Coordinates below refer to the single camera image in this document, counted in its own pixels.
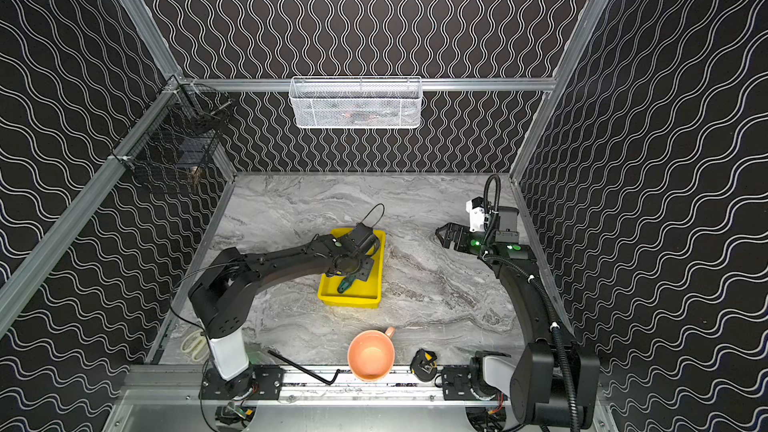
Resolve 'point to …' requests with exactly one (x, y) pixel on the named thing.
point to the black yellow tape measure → (423, 365)
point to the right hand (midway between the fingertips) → (454, 234)
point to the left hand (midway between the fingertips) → (373, 271)
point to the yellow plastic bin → (361, 294)
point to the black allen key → (304, 370)
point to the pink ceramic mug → (371, 354)
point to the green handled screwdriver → (346, 283)
